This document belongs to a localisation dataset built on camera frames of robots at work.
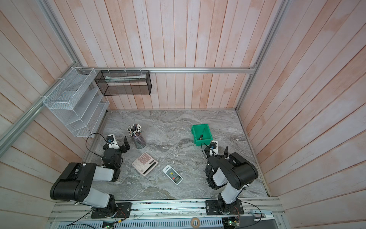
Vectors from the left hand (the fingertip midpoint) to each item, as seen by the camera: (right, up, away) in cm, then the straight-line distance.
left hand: (120, 139), depth 91 cm
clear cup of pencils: (+12, +6, -6) cm, 14 cm away
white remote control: (+34, -21, -7) cm, 41 cm away
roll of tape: (+48, -39, -20) cm, 65 cm away
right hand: (+65, -3, -3) cm, 65 cm away
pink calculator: (+16, -15, -3) cm, 22 cm away
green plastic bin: (+52, +5, +15) cm, 55 cm away
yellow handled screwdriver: (+54, +1, +12) cm, 56 cm away
